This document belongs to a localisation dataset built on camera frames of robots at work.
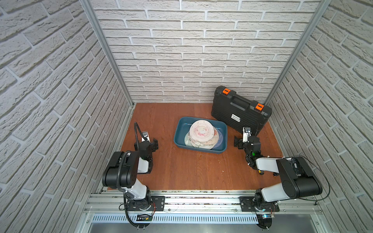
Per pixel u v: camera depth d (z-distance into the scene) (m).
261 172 0.83
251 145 0.70
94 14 0.73
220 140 0.97
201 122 1.03
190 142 0.95
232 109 0.89
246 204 0.74
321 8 0.70
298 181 0.44
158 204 0.74
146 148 0.72
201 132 0.98
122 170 0.46
